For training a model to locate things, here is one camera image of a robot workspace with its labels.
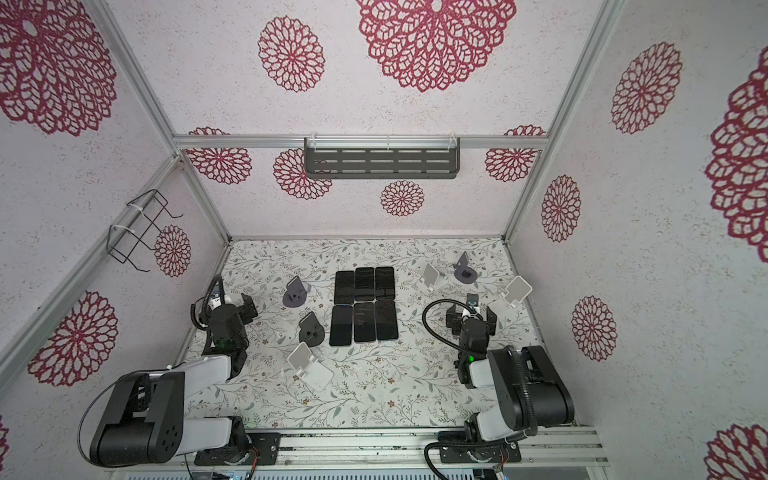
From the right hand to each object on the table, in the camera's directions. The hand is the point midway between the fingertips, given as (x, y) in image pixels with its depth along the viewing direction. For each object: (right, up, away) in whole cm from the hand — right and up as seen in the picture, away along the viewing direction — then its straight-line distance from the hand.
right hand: (475, 303), depth 90 cm
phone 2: (-27, +5, +16) cm, 32 cm away
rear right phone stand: (-12, +6, +13) cm, 19 cm away
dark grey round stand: (-49, -9, -1) cm, 50 cm away
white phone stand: (-49, -18, -4) cm, 52 cm away
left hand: (-74, -1, -2) cm, 74 cm away
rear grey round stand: (+1, +9, +16) cm, 18 cm away
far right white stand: (+14, +3, +4) cm, 15 cm away
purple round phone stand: (-56, +2, +8) cm, 57 cm away
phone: (-35, +5, +17) cm, 39 cm away
